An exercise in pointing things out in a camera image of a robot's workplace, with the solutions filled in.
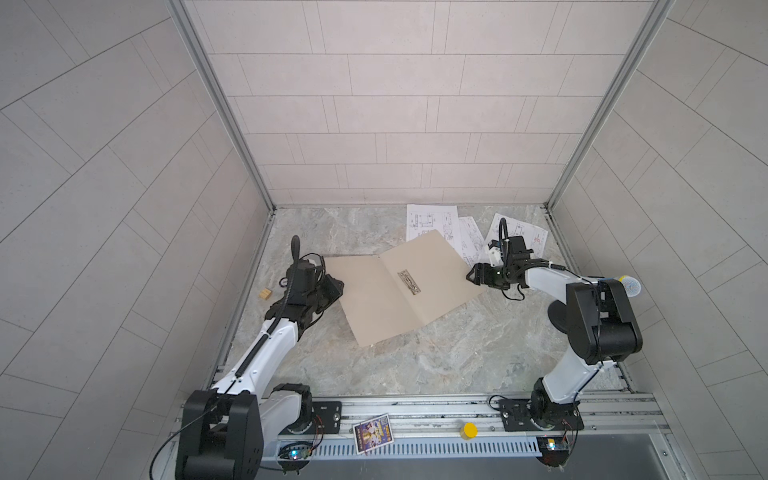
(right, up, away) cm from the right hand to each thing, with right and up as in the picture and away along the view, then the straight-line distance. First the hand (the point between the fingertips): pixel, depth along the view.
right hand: (475, 275), depth 96 cm
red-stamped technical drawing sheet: (+25, +12, +13) cm, 30 cm away
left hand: (-39, +1, -11) cm, 40 cm away
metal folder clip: (-22, -2, 0) cm, 22 cm away
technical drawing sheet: (-15, +19, +17) cm, 29 cm away
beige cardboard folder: (-24, -4, -1) cm, 24 cm away
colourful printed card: (-31, -32, -28) cm, 53 cm away
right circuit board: (+11, -36, -27) cm, 47 cm away
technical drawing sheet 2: (+1, +9, +10) cm, 14 cm away
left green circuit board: (-47, -34, -31) cm, 66 cm away
